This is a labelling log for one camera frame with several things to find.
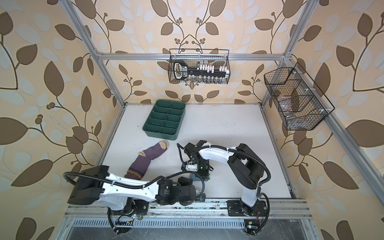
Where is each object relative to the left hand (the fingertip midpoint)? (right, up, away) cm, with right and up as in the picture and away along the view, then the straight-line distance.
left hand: (192, 184), depth 77 cm
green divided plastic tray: (-20, +33, +27) cm, 47 cm away
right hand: (+6, +1, +7) cm, 10 cm away
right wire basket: (+54, +41, -3) cm, 68 cm away
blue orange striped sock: (+1, +2, +2) cm, 3 cm away
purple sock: (-33, +4, +12) cm, 35 cm away
